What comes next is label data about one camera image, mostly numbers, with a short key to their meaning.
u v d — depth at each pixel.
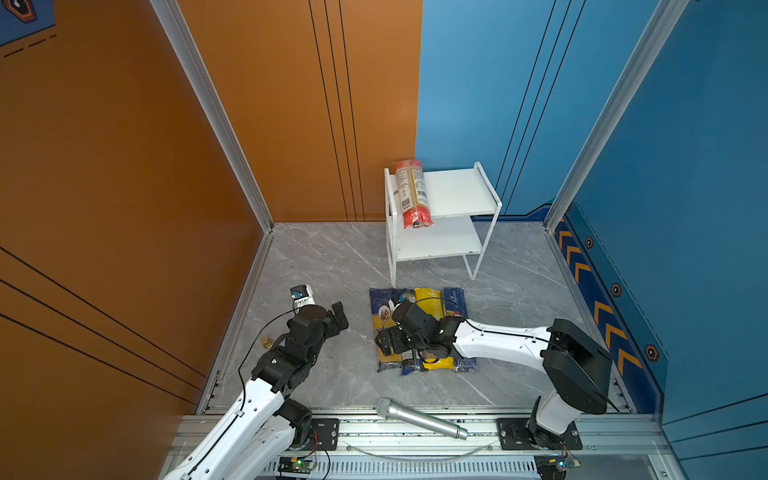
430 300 0.78
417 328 0.63
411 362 0.82
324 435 0.73
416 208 0.73
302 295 0.67
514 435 0.72
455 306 0.94
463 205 0.79
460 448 0.72
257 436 0.58
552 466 0.70
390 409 0.74
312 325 0.57
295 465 0.71
